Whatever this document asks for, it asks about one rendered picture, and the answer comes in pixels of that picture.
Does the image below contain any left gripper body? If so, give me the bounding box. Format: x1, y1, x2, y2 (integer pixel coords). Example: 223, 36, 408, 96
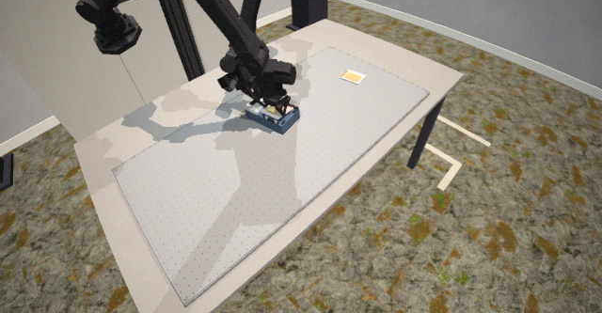
235, 76, 257, 90

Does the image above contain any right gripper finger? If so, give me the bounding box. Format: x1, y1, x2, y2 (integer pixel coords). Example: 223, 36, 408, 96
252, 96, 268, 108
276, 95, 291, 116

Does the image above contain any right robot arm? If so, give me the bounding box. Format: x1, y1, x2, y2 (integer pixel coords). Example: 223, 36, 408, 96
75, 0, 296, 94

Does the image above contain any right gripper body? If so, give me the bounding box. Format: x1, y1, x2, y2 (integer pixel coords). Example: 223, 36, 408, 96
253, 82, 287, 109

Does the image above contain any white cassette with yellow panel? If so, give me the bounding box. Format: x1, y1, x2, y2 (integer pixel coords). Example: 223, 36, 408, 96
340, 70, 366, 85
261, 105, 293, 119

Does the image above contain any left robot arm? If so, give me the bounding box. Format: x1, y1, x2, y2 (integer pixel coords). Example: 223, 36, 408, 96
217, 0, 261, 92

